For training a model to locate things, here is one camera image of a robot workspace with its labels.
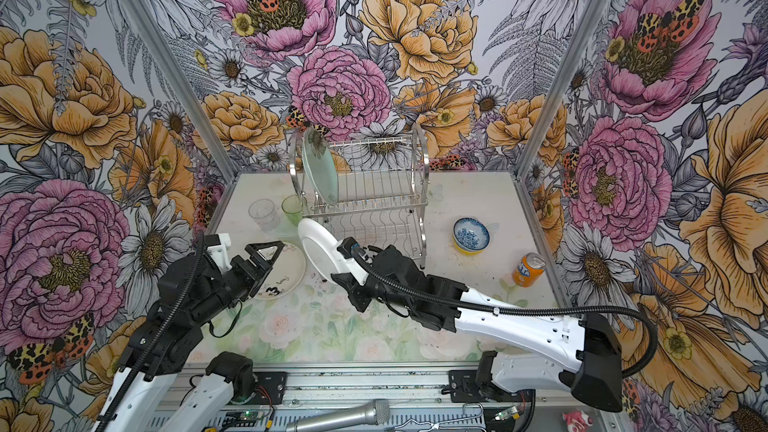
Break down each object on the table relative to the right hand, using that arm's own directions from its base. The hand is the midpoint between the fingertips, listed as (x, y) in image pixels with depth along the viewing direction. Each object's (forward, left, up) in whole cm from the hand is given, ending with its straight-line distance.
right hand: (339, 284), depth 66 cm
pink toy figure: (-24, -51, -20) cm, 60 cm away
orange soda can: (+10, -50, -15) cm, 53 cm away
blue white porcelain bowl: (+26, -38, -21) cm, 50 cm away
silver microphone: (-21, -8, -20) cm, 30 cm away
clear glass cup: (+36, +32, -20) cm, 52 cm away
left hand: (+4, +13, +2) cm, 14 cm away
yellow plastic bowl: (+19, -35, -20) cm, 44 cm away
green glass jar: (+39, +22, -19) cm, 49 cm away
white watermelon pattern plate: (+4, +3, +8) cm, 10 cm away
